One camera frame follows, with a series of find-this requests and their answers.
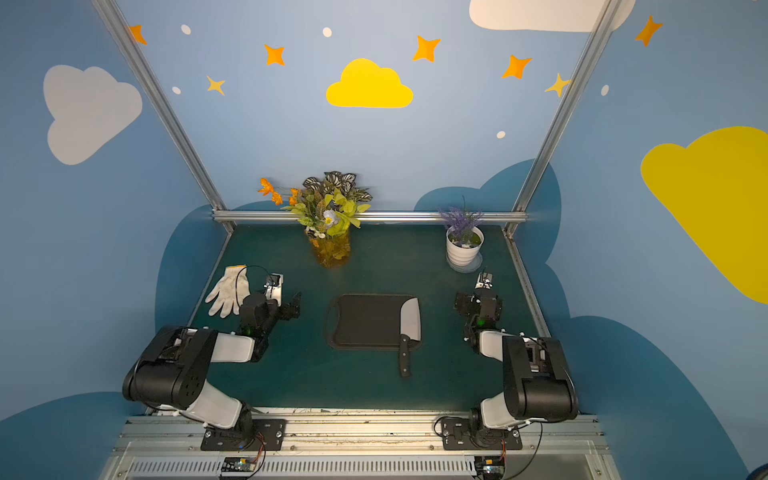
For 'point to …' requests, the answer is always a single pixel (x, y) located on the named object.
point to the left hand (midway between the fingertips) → (283, 287)
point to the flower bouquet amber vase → (326, 208)
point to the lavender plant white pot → (464, 238)
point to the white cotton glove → (230, 290)
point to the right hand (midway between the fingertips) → (482, 291)
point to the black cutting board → (367, 321)
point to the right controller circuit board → (490, 467)
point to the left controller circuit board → (238, 464)
